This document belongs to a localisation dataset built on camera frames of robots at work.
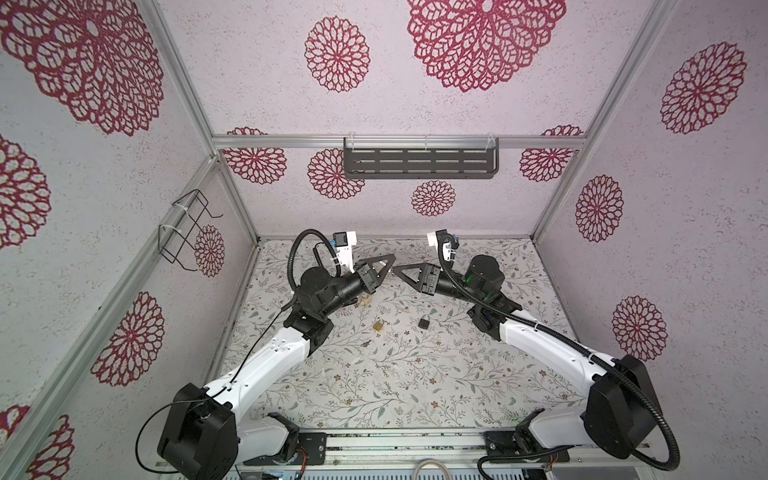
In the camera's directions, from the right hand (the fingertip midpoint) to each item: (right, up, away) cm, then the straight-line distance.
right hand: (397, 267), depth 66 cm
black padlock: (+10, -18, +31) cm, 38 cm away
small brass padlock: (-5, -19, +30) cm, 36 cm away
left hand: (-1, +1, +2) cm, 3 cm away
